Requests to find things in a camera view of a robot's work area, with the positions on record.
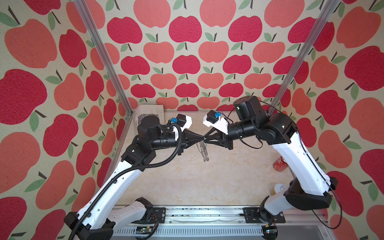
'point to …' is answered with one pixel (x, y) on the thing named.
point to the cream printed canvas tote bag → (144, 110)
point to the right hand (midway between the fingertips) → (207, 140)
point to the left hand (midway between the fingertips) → (202, 142)
